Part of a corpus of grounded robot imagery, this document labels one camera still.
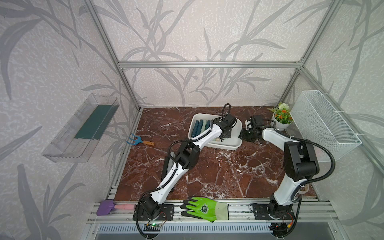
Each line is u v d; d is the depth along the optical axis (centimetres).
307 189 79
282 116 94
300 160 50
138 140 101
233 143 94
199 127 103
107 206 77
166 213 73
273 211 67
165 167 87
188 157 64
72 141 63
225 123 77
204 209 74
